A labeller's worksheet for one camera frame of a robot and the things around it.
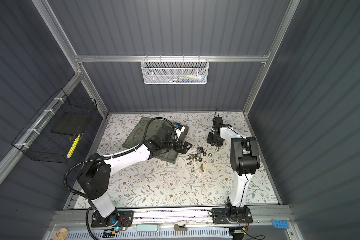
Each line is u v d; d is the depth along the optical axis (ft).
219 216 2.42
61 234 2.27
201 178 2.85
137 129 3.65
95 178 1.54
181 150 2.48
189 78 3.01
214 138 2.85
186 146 2.49
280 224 2.32
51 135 2.35
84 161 3.34
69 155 2.15
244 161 1.76
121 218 2.37
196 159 3.08
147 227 2.27
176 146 2.47
